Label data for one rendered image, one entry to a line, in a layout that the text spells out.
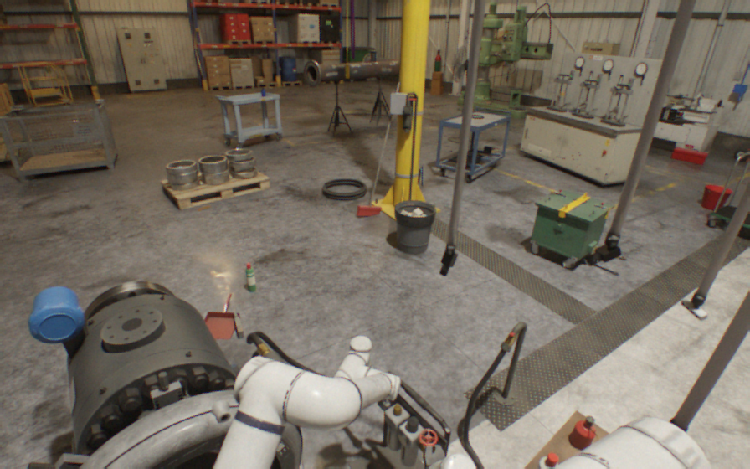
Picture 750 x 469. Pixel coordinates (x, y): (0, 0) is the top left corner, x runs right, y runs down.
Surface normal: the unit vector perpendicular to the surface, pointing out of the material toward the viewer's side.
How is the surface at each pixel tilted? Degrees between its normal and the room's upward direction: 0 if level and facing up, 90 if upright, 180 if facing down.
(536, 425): 0
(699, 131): 90
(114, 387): 22
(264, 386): 35
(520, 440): 0
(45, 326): 90
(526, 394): 0
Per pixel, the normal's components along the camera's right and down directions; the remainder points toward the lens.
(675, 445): 0.06, -0.87
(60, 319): 0.62, 0.38
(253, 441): 0.26, -0.35
